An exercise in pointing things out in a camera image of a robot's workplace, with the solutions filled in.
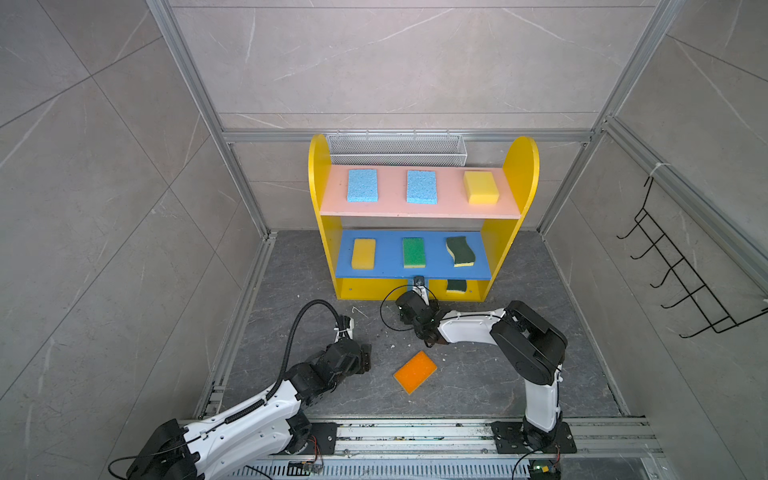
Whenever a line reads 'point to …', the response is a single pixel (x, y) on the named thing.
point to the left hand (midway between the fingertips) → (362, 341)
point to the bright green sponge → (414, 253)
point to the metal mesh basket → (396, 150)
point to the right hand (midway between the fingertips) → (414, 301)
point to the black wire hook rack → (718, 319)
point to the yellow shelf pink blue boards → (383, 225)
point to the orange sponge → (415, 372)
